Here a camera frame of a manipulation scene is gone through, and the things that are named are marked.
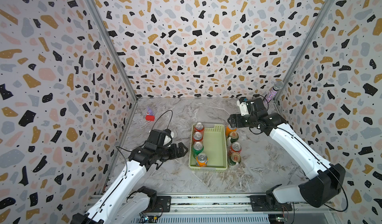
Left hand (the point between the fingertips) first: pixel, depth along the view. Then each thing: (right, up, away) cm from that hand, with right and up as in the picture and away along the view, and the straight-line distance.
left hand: (183, 151), depth 76 cm
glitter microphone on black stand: (+52, +34, +8) cm, 63 cm away
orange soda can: (+10, -5, +2) cm, 11 cm away
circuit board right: (+45, -31, -5) cm, 55 cm away
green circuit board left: (-17, -31, -5) cm, 35 cm away
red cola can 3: (+28, 0, +8) cm, 29 cm away
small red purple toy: (-29, +17, +35) cm, 48 cm away
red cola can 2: (+7, +6, +12) cm, 15 cm away
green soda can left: (+7, 0, +7) cm, 10 cm away
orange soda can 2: (+26, +9, +16) cm, 32 cm away
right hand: (+27, +16, +4) cm, 31 cm away
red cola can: (+8, +11, +16) cm, 21 cm away
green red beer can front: (+26, -5, +3) cm, 27 cm away
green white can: (+29, +5, +12) cm, 32 cm away
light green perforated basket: (+18, -2, +19) cm, 27 cm away
